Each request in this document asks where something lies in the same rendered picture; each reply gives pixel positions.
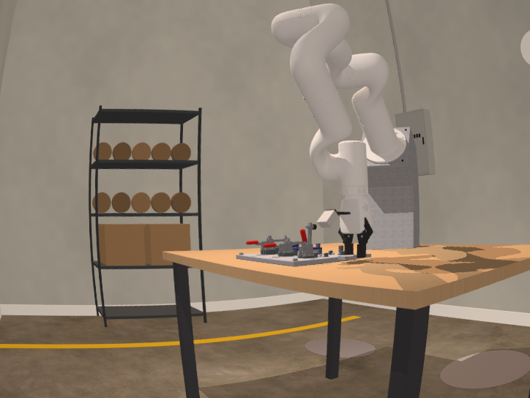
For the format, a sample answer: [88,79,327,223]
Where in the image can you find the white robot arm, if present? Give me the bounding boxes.
[271,4,406,198]

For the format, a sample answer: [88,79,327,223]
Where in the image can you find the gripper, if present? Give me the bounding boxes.
[338,197,373,258]

